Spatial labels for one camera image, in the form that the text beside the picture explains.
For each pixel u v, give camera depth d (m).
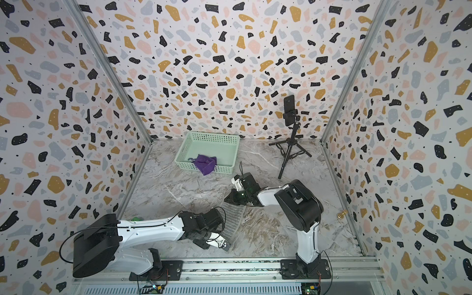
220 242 0.71
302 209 0.52
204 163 1.04
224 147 1.17
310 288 0.72
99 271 0.45
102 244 0.41
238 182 0.89
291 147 1.00
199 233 0.61
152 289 0.71
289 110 0.90
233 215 0.89
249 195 0.77
